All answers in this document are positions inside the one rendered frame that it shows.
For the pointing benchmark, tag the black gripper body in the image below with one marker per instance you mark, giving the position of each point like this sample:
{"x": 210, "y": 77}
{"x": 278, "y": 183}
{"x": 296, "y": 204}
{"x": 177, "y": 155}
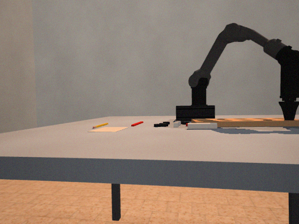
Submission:
{"x": 289, "y": 90}

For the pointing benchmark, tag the white rectangular bar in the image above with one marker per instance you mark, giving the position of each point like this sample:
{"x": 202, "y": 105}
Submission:
{"x": 202, "y": 125}

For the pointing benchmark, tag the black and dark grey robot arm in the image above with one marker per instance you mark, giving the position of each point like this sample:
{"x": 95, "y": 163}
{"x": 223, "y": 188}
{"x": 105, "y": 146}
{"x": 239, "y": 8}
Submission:
{"x": 286, "y": 57}

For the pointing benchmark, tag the pale orange flat sheet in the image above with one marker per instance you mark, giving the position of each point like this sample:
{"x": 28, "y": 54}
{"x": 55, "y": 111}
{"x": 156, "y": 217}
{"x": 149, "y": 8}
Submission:
{"x": 108, "y": 129}

